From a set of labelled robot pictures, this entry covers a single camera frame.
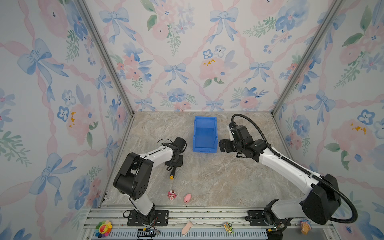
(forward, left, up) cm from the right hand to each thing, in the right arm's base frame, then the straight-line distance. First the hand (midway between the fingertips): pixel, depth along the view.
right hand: (227, 141), depth 83 cm
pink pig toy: (-26, +22, -14) cm, 37 cm away
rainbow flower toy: (-40, +61, -14) cm, 74 cm away
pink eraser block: (-39, +21, -14) cm, 47 cm away
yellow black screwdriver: (-12, +31, -15) cm, 37 cm away
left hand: (-5, +29, -16) cm, 34 cm away
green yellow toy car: (-39, +2, -15) cm, 41 cm away
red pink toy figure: (-25, +30, -12) cm, 41 cm away
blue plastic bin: (+16, +11, -19) cm, 27 cm away
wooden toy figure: (-38, -34, -14) cm, 52 cm away
